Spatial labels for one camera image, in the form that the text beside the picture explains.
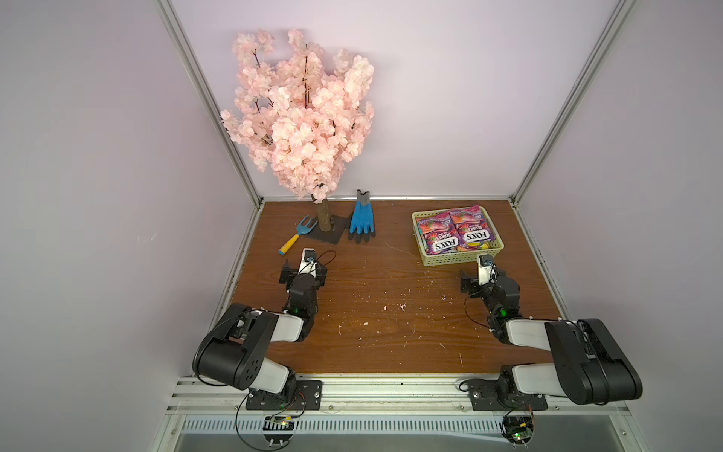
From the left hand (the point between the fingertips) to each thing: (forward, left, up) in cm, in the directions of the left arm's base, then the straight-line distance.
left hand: (305, 259), depth 89 cm
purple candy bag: (+11, -45, +1) cm, 46 cm away
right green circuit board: (-43, -60, -12) cm, 74 cm away
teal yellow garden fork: (+22, +7, -10) cm, 25 cm away
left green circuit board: (-42, +2, -14) cm, 45 cm away
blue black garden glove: (+23, -18, -8) cm, 30 cm away
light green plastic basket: (+9, -64, -5) cm, 65 cm away
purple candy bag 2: (+14, -57, 0) cm, 59 cm away
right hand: (0, -58, -1) cm, 58 cm away
